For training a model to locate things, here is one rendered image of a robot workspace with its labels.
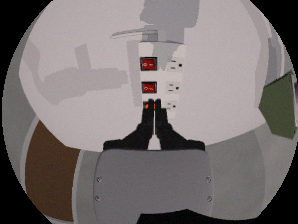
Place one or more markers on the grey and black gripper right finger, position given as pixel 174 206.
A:
pixel 167 136

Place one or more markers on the grey power strip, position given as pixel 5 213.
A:
pixel 161 69

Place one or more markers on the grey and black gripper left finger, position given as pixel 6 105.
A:
pixel 138 139

